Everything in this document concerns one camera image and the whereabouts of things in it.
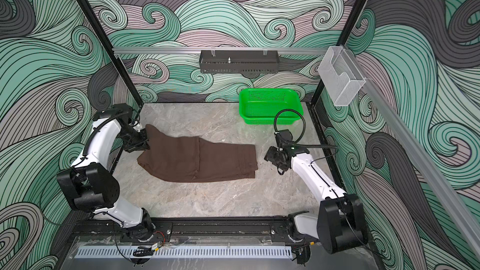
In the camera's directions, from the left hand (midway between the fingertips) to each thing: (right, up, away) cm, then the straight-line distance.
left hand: (150, 145), depth 81 cm
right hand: (+55, -7, +5) cm, 56 cm away
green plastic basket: (+54, +20, +40) cm, 70 cm away
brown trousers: (+9, -8, +9) cm, 15 cm away
